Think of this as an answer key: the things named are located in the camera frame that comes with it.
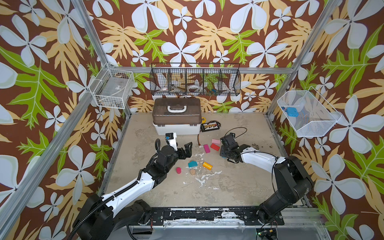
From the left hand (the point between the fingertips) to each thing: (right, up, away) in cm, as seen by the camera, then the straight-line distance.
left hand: (184, 141), depth 79 cm
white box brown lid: (-5, +14, +11) cm, 19 cm away
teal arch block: (+5, -16, +14) cm, 22 cm away
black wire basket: (+6, +40, +19) cm, 45 cm away
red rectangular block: (+20, -6, +21) cm, 30 cm away
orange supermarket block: (+14, -16, +12) cm, 25 cm away
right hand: (+24, -7, +15) cm, 29 cm away
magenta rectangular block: (+15, -7, +22) cm, 27 cm away
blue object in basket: (+63, +17, +7) cm, 66 cm away
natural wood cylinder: (+4, -19, +9) cm, 21 cm away
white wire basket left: (-43, +31, +7) cm, 53 cm away
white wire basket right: (+70, +14, -2) cm, 71 cm away
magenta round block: (-4, -19, +11) cm, 22 cm away
